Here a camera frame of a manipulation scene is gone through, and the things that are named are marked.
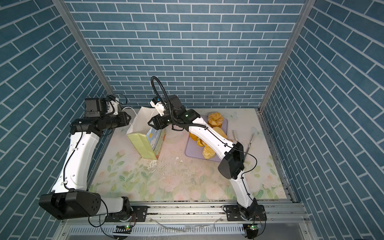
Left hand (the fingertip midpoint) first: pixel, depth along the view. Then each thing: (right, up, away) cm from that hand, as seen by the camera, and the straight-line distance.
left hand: (128, 116), depth 75 cm
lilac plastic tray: (+32, -21, +25) cm, 45 cm away
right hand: (+12, -2, 0) cm, 12 cm away
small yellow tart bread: (+37, -16, +19) cm, 44 cm away
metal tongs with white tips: (+60, -10, +30) cm, 68 cm away
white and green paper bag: (+9, -12, +2) cm, 16 cm away
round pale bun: (+42, -22, +16) cm, 50 cm away
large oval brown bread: (+33, -13, +24) cm, 43 cm away
